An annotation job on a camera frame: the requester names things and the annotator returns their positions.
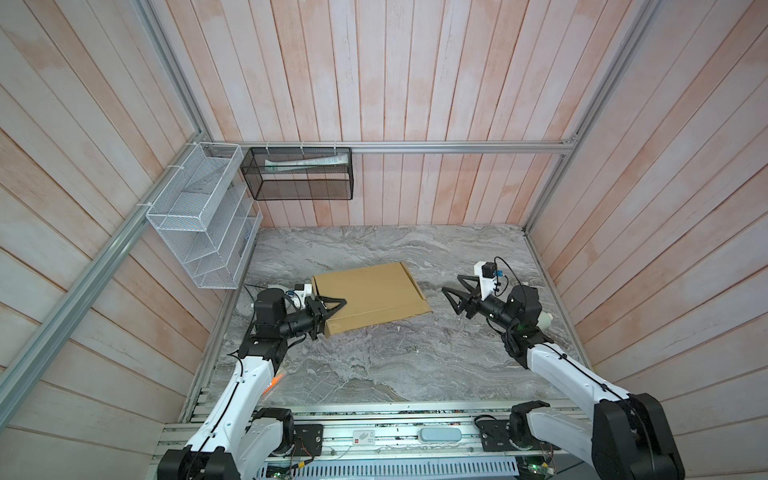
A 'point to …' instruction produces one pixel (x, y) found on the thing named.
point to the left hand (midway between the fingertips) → (346, 312)
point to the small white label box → (363, 437)
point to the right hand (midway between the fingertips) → (452, 283)
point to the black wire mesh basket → (300, 173)
